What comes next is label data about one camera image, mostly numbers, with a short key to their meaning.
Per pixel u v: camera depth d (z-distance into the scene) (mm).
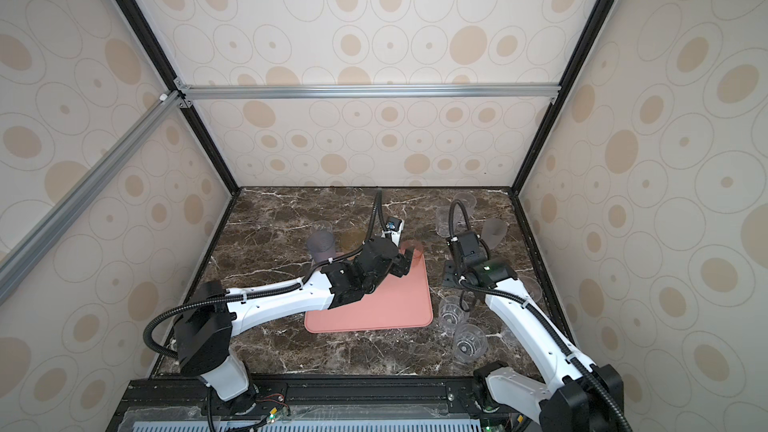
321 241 974
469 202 1126
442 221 1066
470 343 817
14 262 508
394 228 672
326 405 730
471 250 611
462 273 556
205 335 432
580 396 381
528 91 915
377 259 575
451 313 873
